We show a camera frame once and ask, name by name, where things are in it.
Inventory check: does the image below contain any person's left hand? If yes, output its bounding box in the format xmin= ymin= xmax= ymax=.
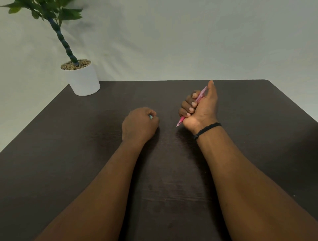
xmin=121 ymin=107 xmax=160 ymax=147

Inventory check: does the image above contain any person's right hand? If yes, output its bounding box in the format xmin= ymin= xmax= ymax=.
xmin=178 ymin=79 xmax=219 ymax=136

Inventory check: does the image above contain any pink mechanical pencil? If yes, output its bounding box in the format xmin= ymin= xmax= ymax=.
xmin=176 ymin=85 xmax=208 ymax=128

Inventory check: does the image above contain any person's left forearm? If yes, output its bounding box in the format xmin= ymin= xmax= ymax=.
xmin=34 ymin=141 xmax=147 ymax=241

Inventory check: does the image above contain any person's right forearm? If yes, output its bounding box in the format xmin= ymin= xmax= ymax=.
xmin=196 ymin=125 xmax=318 ymax=241

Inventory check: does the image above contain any black wristband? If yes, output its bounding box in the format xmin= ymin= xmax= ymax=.
xmin=193 ymin=122 xmax=222 ymax=140

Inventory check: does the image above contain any white plant pot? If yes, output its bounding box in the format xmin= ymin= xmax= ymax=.
xmin=60 ymin=58 xmax=101 ymax=97

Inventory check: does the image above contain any green artificial plant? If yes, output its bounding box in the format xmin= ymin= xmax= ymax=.
xmin=0 ymin=0 xmax=83 ymax=67

